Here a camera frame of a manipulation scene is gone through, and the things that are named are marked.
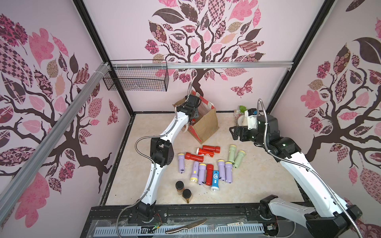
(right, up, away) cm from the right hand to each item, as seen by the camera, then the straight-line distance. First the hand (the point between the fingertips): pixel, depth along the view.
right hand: (237, 126), depth 72 cm
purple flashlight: (-29, -22, +17) cm, 41 cm away
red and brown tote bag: (-14, +2, +16) cm, 21 cm away
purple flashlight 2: (-5, -26, +13) cm, 29 cm away
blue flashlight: (-10, -33, +8) cm, 35 cm away
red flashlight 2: (-7, -15, +23) cm, 28 cm away
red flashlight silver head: (-18, -16, +21) cm, 32 cm away
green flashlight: (+3, -18, +22) cm, 28 cm away
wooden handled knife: (-22, -49, -1) cm, 54 cm away
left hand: (-24, +8, +27) cm, 37 cm away
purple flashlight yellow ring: (-17, -28, +13) cm, 35 cm away
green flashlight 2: (+8, -18, +20) cm, 28 cm away
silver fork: (-12, -49, -1) cm, 51 cm away
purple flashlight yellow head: (-22, -29, +11) cm, 38 cm away
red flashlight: (-26, -19, +20) cm, 38 cm away
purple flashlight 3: (-1, -27, +13) cm, 30 cm away
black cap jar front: (-25, -34, +1) cm, 42 cm away
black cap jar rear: (-30, -31, +4) cm, 43 cm away
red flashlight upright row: (-13, -26, +13) cm, 32 cm away
